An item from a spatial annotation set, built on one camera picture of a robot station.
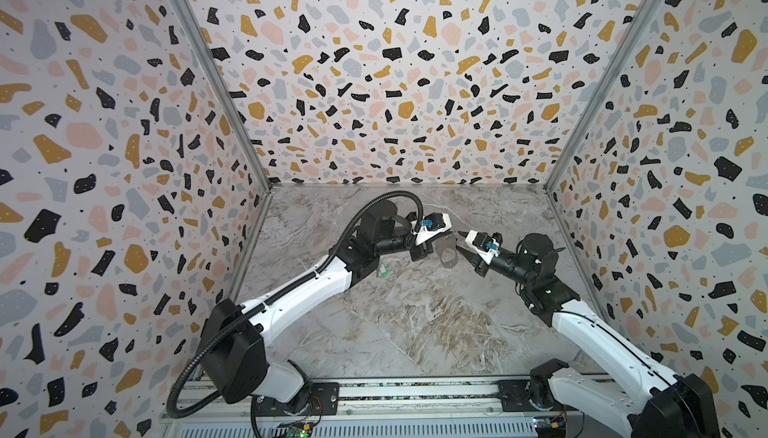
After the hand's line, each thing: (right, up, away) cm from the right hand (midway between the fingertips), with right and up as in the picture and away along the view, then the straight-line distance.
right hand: (461, 232), depth 72 cm
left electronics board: (-38, -46, -2) cm, 60 cm away
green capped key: (-20, -14, +25) cm, 35 cm away
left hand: (-3, +2, -4) cm, 5 cm away
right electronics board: (+21, -47, -1) cm, 51 cm away
